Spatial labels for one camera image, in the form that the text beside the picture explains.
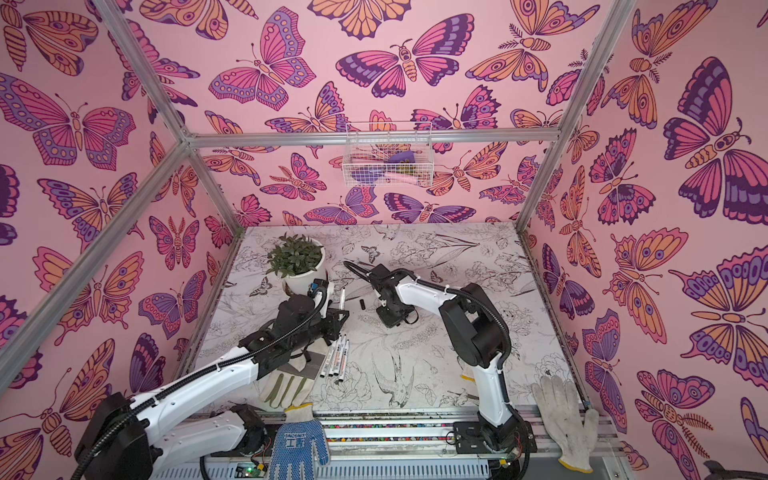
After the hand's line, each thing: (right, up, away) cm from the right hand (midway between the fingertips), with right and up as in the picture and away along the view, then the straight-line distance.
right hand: (394, 316), depth 95 cm
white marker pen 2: (-19, -11, -9) cm, 24 cm away
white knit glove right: (+43, -22, -19) cm, 52 cm away
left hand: (-12, +5, -16) cm, 20 cm away
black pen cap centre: (-10, +2, +2) cm, 11 cm away
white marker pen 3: (-18, -13, -10) cm, 24 cm away
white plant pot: (-28, +11, -5) cm, 31 cm away
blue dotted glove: (-24, -27, -21) cm, 42 cm away
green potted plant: (-29, +20, -8) cm, 36 cm away
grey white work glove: (-28, -16, -14) cm, 35 cm away
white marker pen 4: (-16, -10, -9) cm, 21 cm away
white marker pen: (-14, +7, -17) cm, 23 cm away
